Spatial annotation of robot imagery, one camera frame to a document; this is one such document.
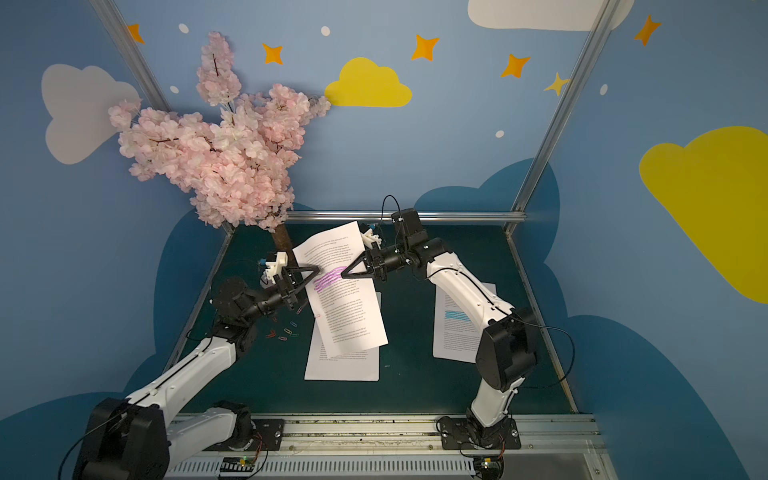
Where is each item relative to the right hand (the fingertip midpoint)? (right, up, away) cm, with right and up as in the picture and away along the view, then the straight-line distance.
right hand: (350, 275), depth 68 cm
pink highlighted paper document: (0, -28, +19) cm, 34 cm away
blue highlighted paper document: (+31, -20, +25) cm, 44 cm away
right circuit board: (+34, -48, +5) cm, 60 cm away
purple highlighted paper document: (-1, -7, -2) cm, 8 cm away
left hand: (-7, 0, +4) cm, 8 cm away
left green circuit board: (-26, -46, +4) cm, 53 cm away
